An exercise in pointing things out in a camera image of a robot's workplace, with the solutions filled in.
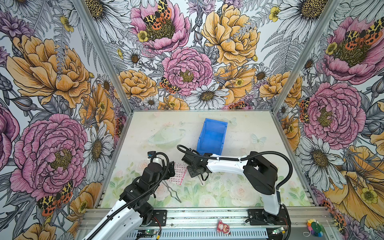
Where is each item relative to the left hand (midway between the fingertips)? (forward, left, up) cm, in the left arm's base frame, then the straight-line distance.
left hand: (165, 168), depth 80 cm
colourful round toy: (-26, -71, -9) cm, 76 cm away
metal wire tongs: (-5, 0, -11) cm, 12 cm away
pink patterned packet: (+4, -7, -10) cm, 13 cm away
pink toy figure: (-26, -28, -7) cm, 39 cm away
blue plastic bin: (+27, -28, -10) cm, 40 cm away
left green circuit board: (-27, +7, -11) cm, 30 cm away
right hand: (+1, -16, -10) cm, 19 cm away
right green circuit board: (-27, -53, -11) cm, 61 cm away
